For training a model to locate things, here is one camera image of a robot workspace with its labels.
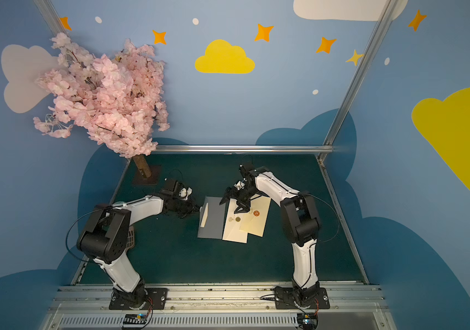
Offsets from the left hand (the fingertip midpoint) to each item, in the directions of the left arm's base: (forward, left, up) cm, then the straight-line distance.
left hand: (203, 207), depth 95 cm
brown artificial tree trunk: (+21, +33, +5) cm, 39 cm away
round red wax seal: (0, -26, -5) cm, 26 cm away
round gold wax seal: (-3, -17, -4) cm, 17 cm away
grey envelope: (-6, -5, -4) cm, 9 cm away
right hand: (-2, -12, +5) cm, 13 cm away
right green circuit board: (-42, -43, -7) cm, 60 cm away
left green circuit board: (-43, +20, -7) cm, 48 cm away
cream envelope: (-4, -24, -6) cm, 26 cm away
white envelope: (-5, -15, -5) cm, 16 cm away
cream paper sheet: (-3, -1, -4) cm, 5 cm away
